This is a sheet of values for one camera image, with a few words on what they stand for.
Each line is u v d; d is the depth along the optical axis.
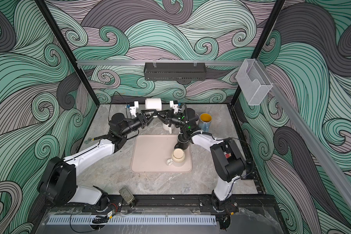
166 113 0.74
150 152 0.91
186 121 0.64
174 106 0.78
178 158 0.80
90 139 0.98
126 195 0.73
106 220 0.71
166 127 1.01
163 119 0.73
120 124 0.60
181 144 0.89
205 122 0.95
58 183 0.42
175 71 0.97
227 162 0.47
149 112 0.75
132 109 0.71
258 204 0.74
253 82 0.79
